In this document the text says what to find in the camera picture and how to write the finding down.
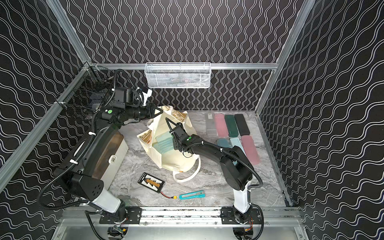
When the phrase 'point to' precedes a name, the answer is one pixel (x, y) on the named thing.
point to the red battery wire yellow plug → (174, 197)
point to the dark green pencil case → (231, 125)
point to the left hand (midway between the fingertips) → (161, 107)
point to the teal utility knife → (196, 194)
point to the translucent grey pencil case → (210, 125)
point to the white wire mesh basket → (178, 75)
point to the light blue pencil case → (236, 141)
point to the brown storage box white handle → (114, 150)
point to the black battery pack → (151, 182)
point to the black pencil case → (242, 125)
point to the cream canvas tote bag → (181, 166)
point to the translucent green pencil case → (165, 142)
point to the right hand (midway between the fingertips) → (179, 140)
